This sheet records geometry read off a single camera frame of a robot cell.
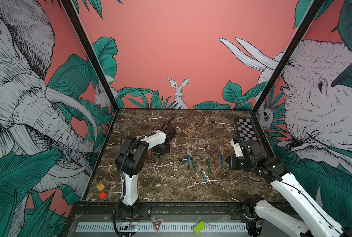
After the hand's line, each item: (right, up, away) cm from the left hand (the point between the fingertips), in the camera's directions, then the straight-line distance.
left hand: (162, 151), depth 96 cm
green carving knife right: (+29, -7, -5) cm, 31 cm away
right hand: (+35, +1, -22) cm, 41 cm away
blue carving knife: (-4, -3, -2) cm, 6 cm away
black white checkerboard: (+59, +14, +9) cm, 61 cm away
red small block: (-31, -20, -17) cm, 41 cm away
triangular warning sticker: (+1, -31, -26) cm, 40 cm away
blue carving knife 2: (+17, -1, -1) cm, 17 cm away
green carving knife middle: (+20, -7, -4) cm, 22 cm away
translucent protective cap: (+23, +6, +5) cm, 24 cm away
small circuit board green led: (-11, -32, -26) cm, 42 cm away
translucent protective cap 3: (+28, +5, +5) cm, 29 cm away
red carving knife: (-10, -2, +1) cm, 11 cm away
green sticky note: (+20, -31, -27) cm, 46 cm away
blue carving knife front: (+23, -7, -5) cm, 24 cm away
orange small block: (-33, -17, -15) cm, 40 cm away
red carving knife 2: (-8, -1, 0) cm, 8 cm away
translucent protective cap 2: (+25, +7, +6) cm, 27 cm away
